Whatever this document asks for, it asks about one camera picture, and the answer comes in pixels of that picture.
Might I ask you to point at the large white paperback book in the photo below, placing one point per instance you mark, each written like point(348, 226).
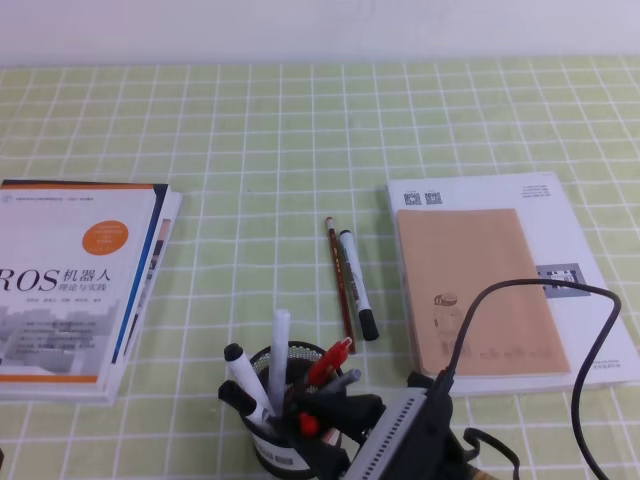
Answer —
point(566, 268)

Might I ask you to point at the tan kraft notebook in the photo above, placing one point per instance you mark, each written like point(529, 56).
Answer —
point(452, 256)

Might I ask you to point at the frosted white pen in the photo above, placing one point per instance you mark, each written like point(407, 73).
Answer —
point(278, 360)

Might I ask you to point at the white marker in holder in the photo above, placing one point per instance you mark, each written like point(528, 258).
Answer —
point(245, 375)

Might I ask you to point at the white marker black cap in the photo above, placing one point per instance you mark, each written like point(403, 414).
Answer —
point(364, 312)

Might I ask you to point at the black mesh pen holder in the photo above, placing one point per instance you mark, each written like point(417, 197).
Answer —
point(275, 455)

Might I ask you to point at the red gel pen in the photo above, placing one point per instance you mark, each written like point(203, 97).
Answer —
point(323, 369)

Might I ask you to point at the white ROS robotics book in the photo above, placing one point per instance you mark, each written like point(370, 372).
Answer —
point(60, 280)

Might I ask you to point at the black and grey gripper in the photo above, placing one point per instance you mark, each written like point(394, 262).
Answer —
point(411, 440)

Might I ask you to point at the black-capped marker red logo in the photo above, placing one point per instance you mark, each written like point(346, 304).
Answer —
point(248, 408)

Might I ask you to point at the white bottom book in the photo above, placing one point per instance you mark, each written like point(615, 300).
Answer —
point(150, 280)

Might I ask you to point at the grey gel pen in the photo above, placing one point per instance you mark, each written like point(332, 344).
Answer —
point(340, 383)

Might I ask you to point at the red round pen cap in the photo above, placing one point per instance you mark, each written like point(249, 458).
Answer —
point(309, 425)

